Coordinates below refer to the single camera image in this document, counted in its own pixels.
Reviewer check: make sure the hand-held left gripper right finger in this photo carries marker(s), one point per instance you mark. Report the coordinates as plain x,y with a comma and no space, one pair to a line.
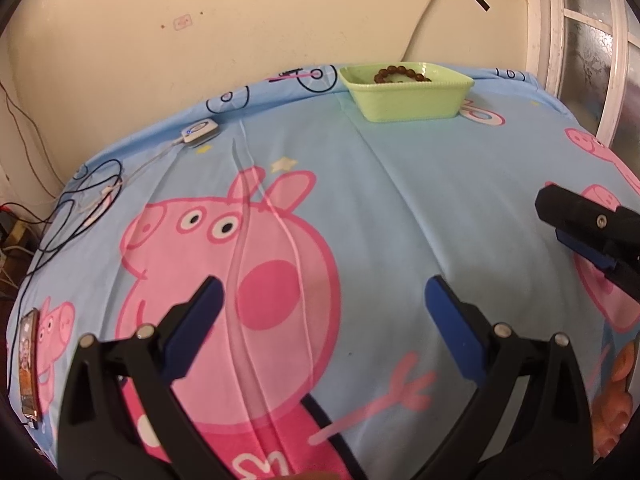
455,325

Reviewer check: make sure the green plastic basin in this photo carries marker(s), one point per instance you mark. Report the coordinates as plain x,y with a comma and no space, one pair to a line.
410,102

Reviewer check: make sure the white window frame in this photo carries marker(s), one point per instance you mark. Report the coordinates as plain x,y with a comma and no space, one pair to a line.
542,35

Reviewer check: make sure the smartphone with gold case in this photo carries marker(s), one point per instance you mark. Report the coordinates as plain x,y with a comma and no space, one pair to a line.
27,370

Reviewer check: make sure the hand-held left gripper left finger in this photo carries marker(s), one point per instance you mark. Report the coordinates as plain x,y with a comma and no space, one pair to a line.
197,325

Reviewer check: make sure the blue cartoon pig bed sheet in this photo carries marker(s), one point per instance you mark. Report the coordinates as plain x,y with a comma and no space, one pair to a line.
400,210

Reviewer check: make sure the white power bank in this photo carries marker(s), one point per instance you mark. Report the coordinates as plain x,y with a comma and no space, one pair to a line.
200,131

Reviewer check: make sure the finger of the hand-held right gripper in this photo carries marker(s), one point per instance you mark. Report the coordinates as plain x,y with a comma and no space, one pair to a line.
590,252
580,210

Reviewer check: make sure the small wall sticker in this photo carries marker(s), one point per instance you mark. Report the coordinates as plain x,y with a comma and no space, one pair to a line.
182,21

